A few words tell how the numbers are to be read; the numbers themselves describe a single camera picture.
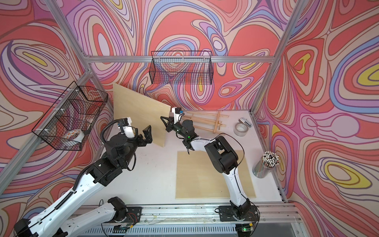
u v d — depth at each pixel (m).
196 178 0.86
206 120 1.09
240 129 1.07
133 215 0.73
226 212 0.73
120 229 0.72
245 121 1.11
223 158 0.57
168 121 0.83
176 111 0.78
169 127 0.80
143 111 0.90
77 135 0.72
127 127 0.55
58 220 0.40
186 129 0.74
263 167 0.77
